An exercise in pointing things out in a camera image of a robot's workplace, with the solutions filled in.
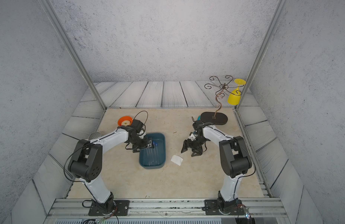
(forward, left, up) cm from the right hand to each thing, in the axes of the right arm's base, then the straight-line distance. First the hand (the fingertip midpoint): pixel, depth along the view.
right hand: (187, 152), depth 87 cm
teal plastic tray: (-1, +21, -5) cm, 22 cm away
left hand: (+4, +23, -1) cm, 24 cm away
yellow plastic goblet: (+35, -33, +13) cm, 50 cm away
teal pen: (+34, -11, -6) cm, 36 cm away
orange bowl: (+28, +47, -1) cm, 54 cm away
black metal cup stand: (+32, -23, -5) cm, 40 cm away
